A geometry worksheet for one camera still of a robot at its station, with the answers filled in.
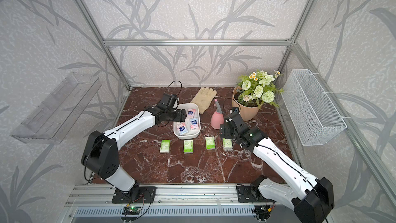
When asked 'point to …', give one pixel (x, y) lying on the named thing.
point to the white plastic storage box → (191, 133)
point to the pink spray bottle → (217, 118)
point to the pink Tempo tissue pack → (191, 112)
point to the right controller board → (261, 211)
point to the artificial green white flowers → (258, 88)
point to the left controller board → (131, 210)
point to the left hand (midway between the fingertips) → (181, 115)
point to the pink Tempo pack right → (194, 123)
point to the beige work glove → (203, 98)
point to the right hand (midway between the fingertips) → (229, 127)
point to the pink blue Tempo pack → (182, 128)
